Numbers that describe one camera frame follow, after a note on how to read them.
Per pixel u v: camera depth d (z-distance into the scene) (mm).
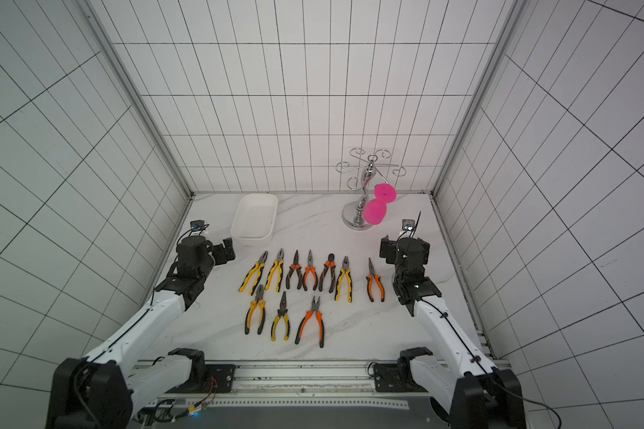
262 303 867
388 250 746
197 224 714
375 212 912
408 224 697
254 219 1049
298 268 947
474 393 392
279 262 959
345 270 942
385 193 837
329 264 949
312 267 949
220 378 725
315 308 856
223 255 748
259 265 949
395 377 727
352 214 1104
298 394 711
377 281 921
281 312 852
